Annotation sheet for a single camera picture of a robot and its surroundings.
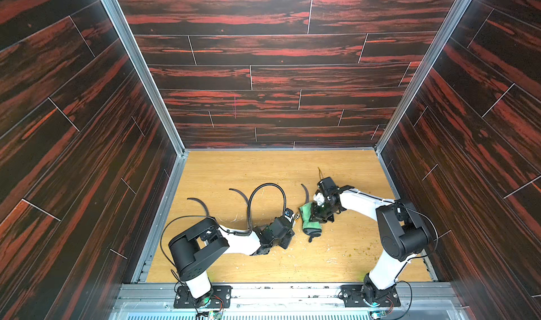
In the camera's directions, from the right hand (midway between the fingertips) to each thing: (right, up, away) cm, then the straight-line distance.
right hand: (313, 218), depth 94 cm
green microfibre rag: (-4, +4, -4) cm, 7 cm away
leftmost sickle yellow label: (-53, +7, +5) cm, 54 cm away
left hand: (-11, -5, -5) cm, 13 cm away
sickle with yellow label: (-2, +10, +7) cm, 12 cm away
